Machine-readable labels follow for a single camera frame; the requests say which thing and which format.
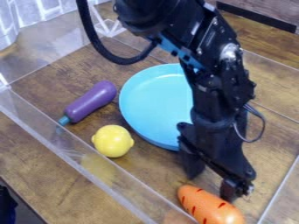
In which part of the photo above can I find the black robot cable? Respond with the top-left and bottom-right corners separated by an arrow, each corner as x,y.
75,0 -> 161,66

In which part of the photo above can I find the purple toy eggplant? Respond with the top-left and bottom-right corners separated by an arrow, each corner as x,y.
59,80 -> 117,126

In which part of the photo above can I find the blue round tray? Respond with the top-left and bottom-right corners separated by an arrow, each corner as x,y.
119,63 -> 192,151

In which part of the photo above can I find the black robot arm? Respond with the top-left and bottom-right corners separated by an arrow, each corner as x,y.
115,0 -> 256,202

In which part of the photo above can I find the white curtain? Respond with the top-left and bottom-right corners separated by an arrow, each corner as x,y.
0,0 -> 79,51

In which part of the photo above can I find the orange toy carrot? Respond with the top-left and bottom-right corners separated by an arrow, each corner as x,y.
177,185 -> 245,224

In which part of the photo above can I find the clear acrylic enclosure wall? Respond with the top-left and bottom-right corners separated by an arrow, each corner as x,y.
0,0 -> 299,224

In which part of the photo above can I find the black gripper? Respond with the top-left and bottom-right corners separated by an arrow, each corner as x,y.
177,108 -> 256,203

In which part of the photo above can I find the yellow toy lemon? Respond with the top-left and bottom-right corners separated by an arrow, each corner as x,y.
91,125 -> 135,158

